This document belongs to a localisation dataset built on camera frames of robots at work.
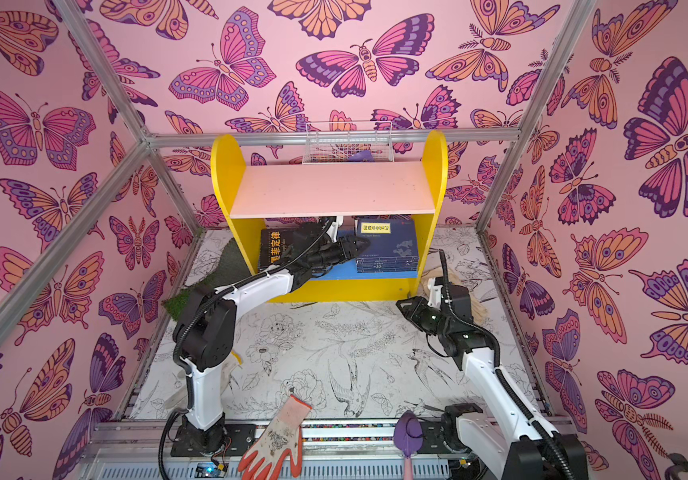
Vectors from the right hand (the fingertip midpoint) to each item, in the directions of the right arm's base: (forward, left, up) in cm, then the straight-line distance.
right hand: (400, 301), depth 81 cm
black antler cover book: (+18, +38, +4) cm, 42 cm away
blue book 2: (+12, -3, +2) cm, 13 cm away
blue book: (+19, +2, +5) cm, 20 cm away
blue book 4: (+12, -2, +1) cm, 12 cm away
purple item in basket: (+42, +10, +18) cm, 47 cm away
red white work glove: (-30, +30, -14) cm, 45 cm away
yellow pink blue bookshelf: (+20, +13, +6) cm, 25 cm away
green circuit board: (-36, +48, -18) cm, 63 cm away
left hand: (+14, +8, +9) cm, 18 cm away
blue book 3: (+11, +3, +1) cm, 12 cm away
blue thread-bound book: (+11, +8, 0) cm, 14 cm away
